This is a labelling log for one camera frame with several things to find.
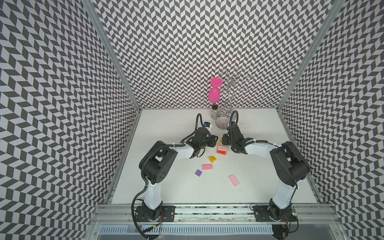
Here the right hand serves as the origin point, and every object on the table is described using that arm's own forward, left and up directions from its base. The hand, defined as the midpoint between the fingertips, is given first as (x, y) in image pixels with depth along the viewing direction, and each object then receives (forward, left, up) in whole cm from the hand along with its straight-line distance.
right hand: (224, 140), depth 97 cm
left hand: (-1, +5, +4) cm, 7 cm away
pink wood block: (-25, -3, -3) cm, 25 cm away
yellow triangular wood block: (-12, +9, -2) cm, 15 cm away
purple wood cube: (-21, +17, -3) cm, 27 cm away
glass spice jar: (+21, +5, +5) cm, 22 cm away
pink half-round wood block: (-7, +2, +2) cm, 8 cm away
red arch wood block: (-8, +3, -1) cm, 9 cm away
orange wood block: (-5, +3, +8) cm, 10 cm away
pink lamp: (+23, +6, +21) cm, 31 cm away
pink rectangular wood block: (-17, +12, -3) cm, 21 cm away
